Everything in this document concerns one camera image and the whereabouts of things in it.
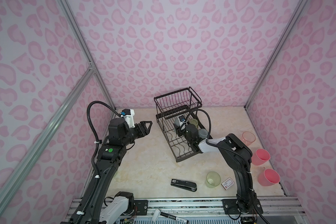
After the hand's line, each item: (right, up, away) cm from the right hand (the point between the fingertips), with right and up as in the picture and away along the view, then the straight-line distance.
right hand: (179, 121), depth 97 cm
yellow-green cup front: (+19, -34, -15) cm, 42 cm away
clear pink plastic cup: (+50, -12, +3) cm, 51 cm away
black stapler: (+4, -35, -21) cm, 41 cm away
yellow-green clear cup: (+11, -1, +1) cm, 11 cm away
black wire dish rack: (-6, +10, -2) cm, 12 cm away
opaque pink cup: (+47, -21, -15) cm, 54 cm away
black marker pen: (-12, -45, -28) cm, 54 cm away
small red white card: (+27, -36, -17) cm, 48 cm away
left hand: (-16, -1, -26) cm, 31 cm away
